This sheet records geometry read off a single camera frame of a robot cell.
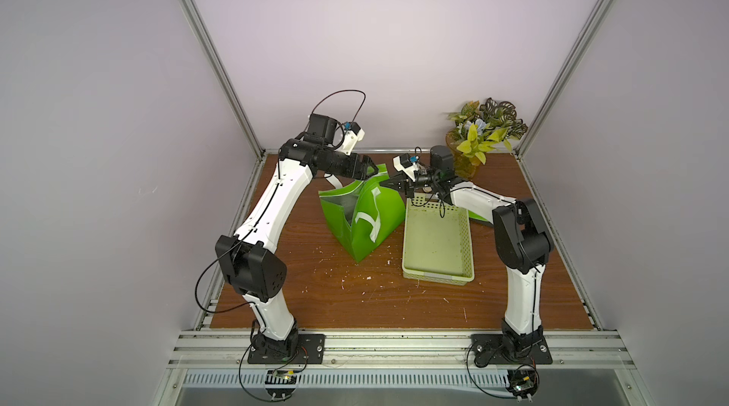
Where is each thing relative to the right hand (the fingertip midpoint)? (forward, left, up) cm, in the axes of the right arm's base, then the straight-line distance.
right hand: (383, 177), depth 85 cm
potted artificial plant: (+18, -31, +5) cm, 36 cm away
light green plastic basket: (-11, -18, -21) cm, 30 cm away
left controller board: (-51, +26, -24) cm, 62 cm away
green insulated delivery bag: (-13, +6, -1) cm, 14 cm away
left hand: (-3, +4, +8) cm, 9 cm away
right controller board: (-48, -36, -23) cm, 64 cm away
